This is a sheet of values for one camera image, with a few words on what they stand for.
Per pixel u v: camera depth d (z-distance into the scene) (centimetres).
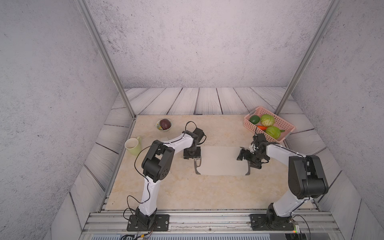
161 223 73
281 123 109
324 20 75
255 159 80
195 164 94
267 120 108
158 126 111
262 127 110
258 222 73
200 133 82
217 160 96
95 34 78
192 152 85
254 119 113
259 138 78
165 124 108
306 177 47
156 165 54
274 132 99
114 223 75
